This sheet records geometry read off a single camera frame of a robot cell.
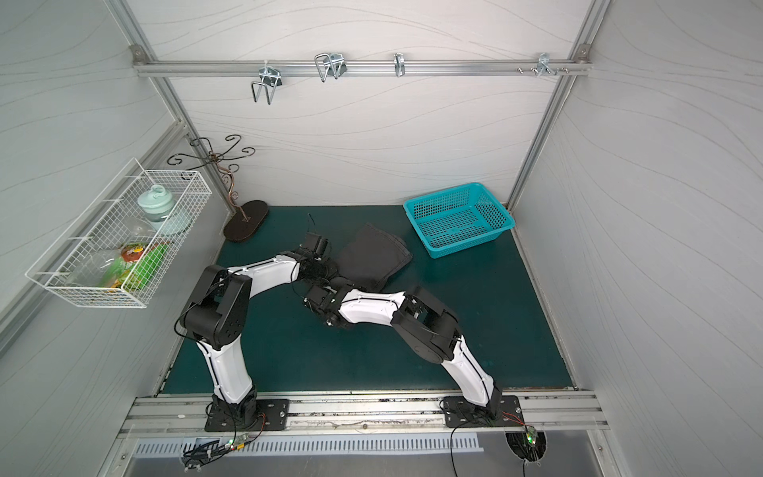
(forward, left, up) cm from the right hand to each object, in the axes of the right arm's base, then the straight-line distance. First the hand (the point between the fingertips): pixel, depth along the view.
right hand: (358, 291), depth 93 cm
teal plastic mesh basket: (+37, -36, -5) cm, 52 cm away
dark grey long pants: (+13, -3, 0) cm, 14 cm away
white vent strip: (-39, +1, -3) cm, 39 cm away
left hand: (+7, +8, -1) cm, 11 cm away
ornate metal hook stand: (+30, +46, +29) cm, 62 cm away
